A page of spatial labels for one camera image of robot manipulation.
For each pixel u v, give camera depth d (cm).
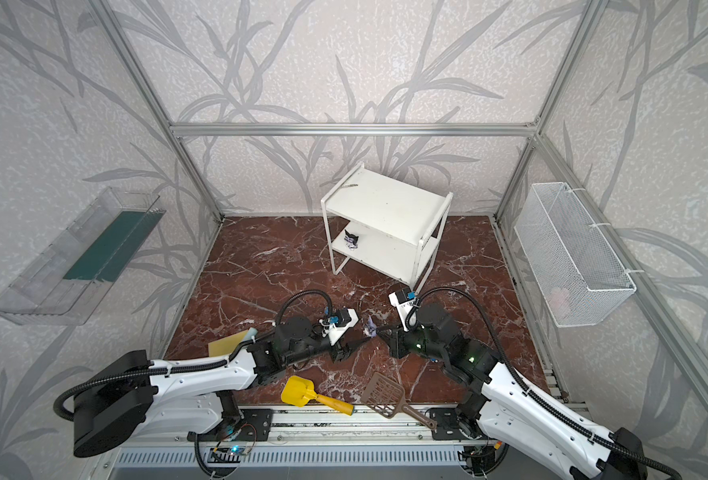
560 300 72
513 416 58
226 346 87
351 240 87
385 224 74
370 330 72
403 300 65
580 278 60
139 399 41
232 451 71
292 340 58
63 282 64
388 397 78
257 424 74
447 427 72
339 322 62
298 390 78
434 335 55
